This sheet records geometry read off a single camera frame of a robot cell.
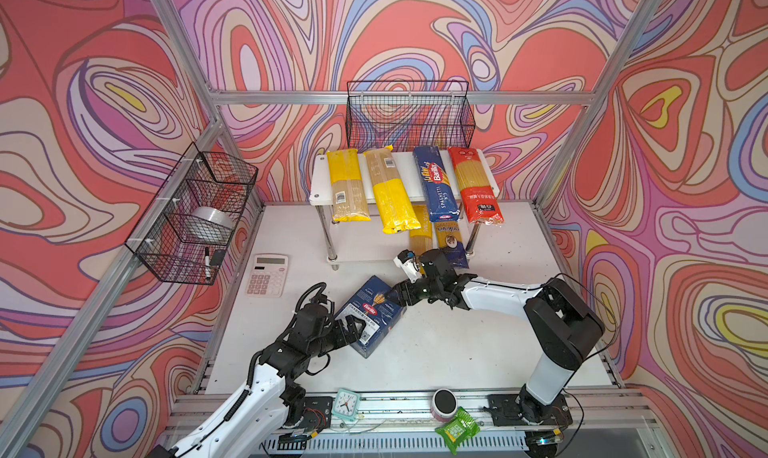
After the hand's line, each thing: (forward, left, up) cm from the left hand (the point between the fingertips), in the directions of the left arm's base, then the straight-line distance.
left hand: (358, 327), depth 81 cm
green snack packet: (-23, -25, -5) cm, 34 cm away
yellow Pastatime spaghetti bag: (+29, -19, +2) cm, 35 cm away
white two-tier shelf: (+28, 0, +2) cm, 28 cm away
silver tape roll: (+19, +35, +26) cm, 47 cm away
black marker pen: (+8, +36, +19) cm, 42 cm away
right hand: (+10, -11, -1) cm, 14 cm away
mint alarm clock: (-18, +2, -4) cm, 19 cm away
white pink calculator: (+19, +31, -4) cm, 36 cm away
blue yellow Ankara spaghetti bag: (+30, -29, +2) cm, 41 cm away
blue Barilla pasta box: (+3, -6, +1) cm, 7 cm away
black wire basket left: (+15, +41, +25) cm, 50 cm away
